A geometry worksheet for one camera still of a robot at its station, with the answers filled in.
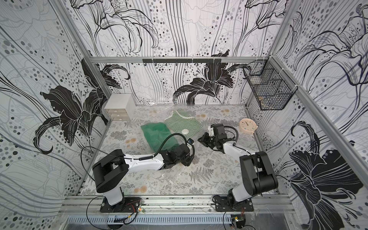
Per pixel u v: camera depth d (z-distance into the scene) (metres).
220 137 0.72
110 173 0.46
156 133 0.99
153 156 0.56
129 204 0.72
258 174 0.45
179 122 1.07
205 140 0.80
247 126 1.02
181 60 0.90
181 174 0.82
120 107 1.05
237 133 0.70
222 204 0.72
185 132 1.01
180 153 0.67
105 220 0.70
